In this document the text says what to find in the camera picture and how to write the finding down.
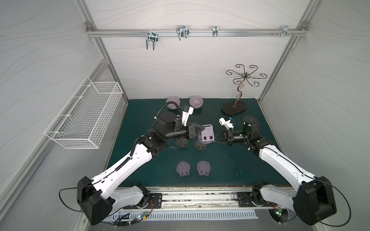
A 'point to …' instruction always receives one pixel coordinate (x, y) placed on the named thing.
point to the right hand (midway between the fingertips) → (211, 140)
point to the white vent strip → (134, 215)
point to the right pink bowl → (196, 102)
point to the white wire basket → (79, 121)
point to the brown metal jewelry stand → (232, 108)
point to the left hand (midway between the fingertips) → (203, 127)
